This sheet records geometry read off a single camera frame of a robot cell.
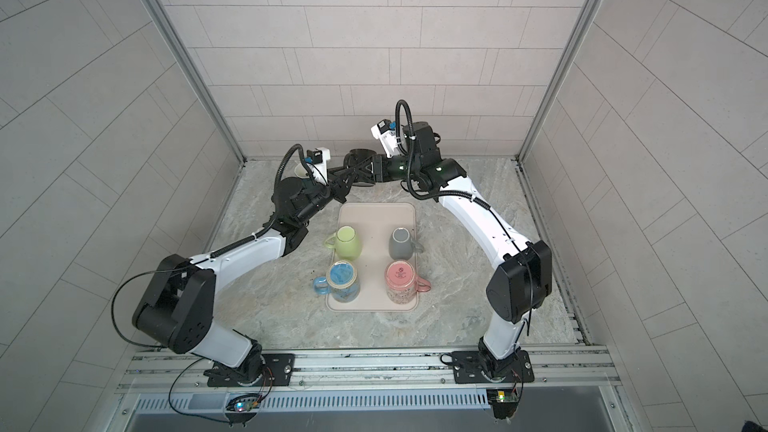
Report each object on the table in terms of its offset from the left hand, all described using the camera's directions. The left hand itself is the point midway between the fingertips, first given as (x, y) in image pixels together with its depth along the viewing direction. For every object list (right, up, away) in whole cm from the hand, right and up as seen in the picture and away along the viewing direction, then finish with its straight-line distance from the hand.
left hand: (363, 165), depth 76 cm
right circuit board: (+34, -55, -8) cm, 65 cm away
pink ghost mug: (+10, -30, -2) cm, 32 cm away
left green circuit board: (-25, -54, -12) cm, 60 cm away
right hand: (0, -1, -4) cm, 4 cm away
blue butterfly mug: (-5, -30, -1) cm, 30 cm away
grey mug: (+10, -23, +10) cm, 27 cm away
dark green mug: (-24, -1, +23) cm, 33 cm away
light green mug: (-6, -21, +8) cm, 23 cm away
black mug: (-1, +1, +3) cm, 4 cm away
